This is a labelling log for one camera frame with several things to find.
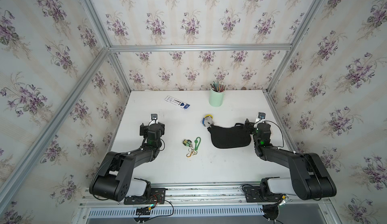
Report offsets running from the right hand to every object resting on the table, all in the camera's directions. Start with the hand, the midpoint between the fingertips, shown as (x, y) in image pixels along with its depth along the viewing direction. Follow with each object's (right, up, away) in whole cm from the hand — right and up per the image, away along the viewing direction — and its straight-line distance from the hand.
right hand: (256, 120), depth 90 cm
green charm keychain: (-42, -14, 0) cm, 44 cm away
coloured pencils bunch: (-21, +22, +15) cm, 34 cm away
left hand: (-63, -2, -1) cm, 63 cm away
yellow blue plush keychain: (-30, -1, +6) cm, 30 cm away
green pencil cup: (-22, +14, +17) cm, 31 cm away
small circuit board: (-63, -42, -19) cm, 78 cm away
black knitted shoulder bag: (-20, -11, +1) cm, 23 cm away
